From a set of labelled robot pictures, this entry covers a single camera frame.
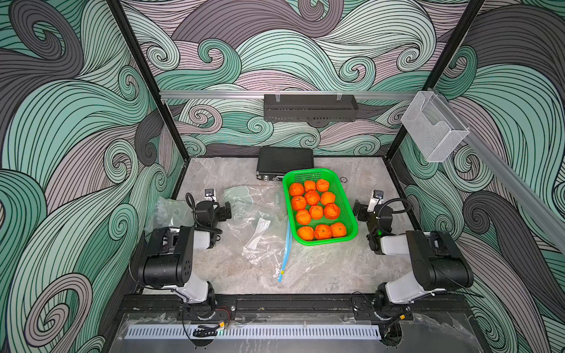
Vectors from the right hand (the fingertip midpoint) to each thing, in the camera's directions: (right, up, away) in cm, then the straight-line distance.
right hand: (366, 201), depth 93 cm
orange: (-17, +6, +10) cm, 21 cm away
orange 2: (-23, +1, +4) cm, 23 cm away
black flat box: (-40, +18, +19) cm, 48 cm away
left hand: (-66, 0, +2) cm, 66 cm away
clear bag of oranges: (-42, -16, -5) cm, 45 cm away
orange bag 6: (-21, -11, -7) cm, 25 cm away
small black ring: (-4, +8, +17) cm, 19 cm away
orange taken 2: (-29, -1, +2) cm, 29 cm away
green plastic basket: (-11, -10, -6) cm, 16 cm away
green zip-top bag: (-47, -4, +6) cm, 47 cm away
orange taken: (-23, +6, +8) cm, 25 cm away
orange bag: (-16, +1, +3) cm, 16 cm away
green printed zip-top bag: (-86, -6, +1) cm, 87 cm away
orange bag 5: (-27, -12, -7) cm, 31 cm away
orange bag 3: (-28, -6, -2) cm, 28 cm away
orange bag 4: (-15, -4, -1) cm, 16 cm away
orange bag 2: (-22, -5, 0) cm, 22 cm away
